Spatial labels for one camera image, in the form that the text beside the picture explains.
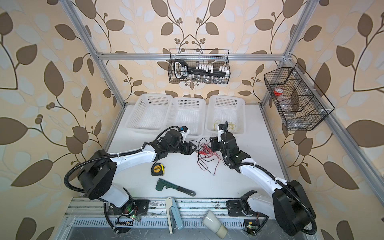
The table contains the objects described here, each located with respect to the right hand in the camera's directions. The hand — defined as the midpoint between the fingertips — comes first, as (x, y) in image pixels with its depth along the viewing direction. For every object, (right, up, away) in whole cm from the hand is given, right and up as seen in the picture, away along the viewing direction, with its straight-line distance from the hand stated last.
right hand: (213, 139), depth 85 cm
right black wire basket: (+43, +18, -11) cm, 48 cm away
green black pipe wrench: (-29, -24, -3) cm, 38 cm away
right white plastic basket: (+10, +20, +32) cm, 39 cm away
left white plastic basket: (-45, +16, +31) cm, 57 cm away
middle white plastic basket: (-16, +17, +31) cm, 39 cm away
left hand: (-10, -3, -1) cm, 11 cm away
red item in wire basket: (+35, +26, -3) cm, 44 cm away
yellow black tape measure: (-31, -17, 0) cm, 36 cm away
